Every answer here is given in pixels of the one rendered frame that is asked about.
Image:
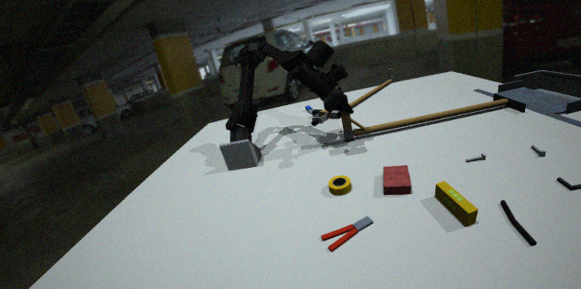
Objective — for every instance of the yellow spirit level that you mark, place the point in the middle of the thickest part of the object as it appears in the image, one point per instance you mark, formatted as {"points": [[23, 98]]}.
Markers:
{"points": [[458, 205]]}

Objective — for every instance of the yellow tape roll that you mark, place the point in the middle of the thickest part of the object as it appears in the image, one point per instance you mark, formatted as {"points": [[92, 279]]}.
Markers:
{"points": [[339, 185]]}

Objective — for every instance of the red-handled pliers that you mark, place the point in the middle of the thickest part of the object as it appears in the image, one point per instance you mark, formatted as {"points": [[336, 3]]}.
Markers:
{"points": [[350, 230]]}

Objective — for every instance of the red rectangular block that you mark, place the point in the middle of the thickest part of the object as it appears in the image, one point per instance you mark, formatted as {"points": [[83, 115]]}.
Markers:
{"points": [[396, 180]]}

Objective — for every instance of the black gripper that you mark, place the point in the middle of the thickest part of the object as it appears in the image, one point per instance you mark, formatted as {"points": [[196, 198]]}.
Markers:
{"points": [[333, 98]]}

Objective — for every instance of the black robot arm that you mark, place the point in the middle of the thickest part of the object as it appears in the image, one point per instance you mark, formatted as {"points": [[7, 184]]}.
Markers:
{"points": [[298, 64]]}

